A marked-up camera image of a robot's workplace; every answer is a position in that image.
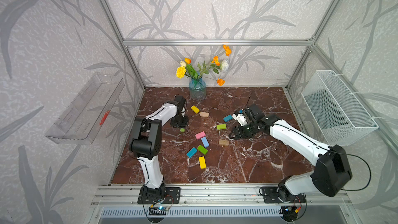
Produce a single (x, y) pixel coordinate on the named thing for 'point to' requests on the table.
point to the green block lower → (202, 149)
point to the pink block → (200, 135)
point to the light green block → (221, 126)
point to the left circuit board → (160, 210)
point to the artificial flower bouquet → (186, 69)
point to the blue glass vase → (197, 89)
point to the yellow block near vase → (195, 109)
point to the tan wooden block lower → (224, 142)
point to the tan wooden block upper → (204, 114)
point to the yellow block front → (202, 162)
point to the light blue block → (205, 142)
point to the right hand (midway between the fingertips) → (232, 135)
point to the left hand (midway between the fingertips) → (184, 126)
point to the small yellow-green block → (182, 129)
